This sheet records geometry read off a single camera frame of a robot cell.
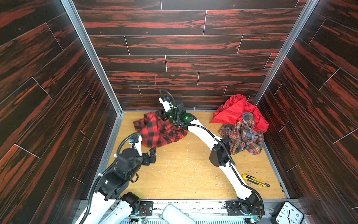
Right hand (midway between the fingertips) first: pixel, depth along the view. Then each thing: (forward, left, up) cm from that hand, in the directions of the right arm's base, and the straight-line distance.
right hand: (159, 109), depth 91 cm
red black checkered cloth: (-11, +2, -9) cm, 15 cm away
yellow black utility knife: (-37, -60, -22) cm, 74 cm away
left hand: (-31, +1, +2) cm, 31 cm away
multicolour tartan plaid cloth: (-12, -55, -10) cm, 57 cm away
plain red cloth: (+8, -52, -8) cm, 53 cm away
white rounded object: (-56, -11, -20) cm, 61 cm away
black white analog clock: (-53, -69, -21) cm, 89 cm away
